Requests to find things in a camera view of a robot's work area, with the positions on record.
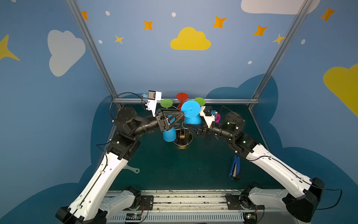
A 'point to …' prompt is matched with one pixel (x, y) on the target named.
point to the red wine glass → (181, 96)
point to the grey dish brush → (135, 170)
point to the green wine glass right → (201, 100)
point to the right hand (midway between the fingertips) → (192, 116)
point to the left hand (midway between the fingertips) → (180, 110)
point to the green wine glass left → (166, 103)
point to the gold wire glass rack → (184, 136)
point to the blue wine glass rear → (169, 135)
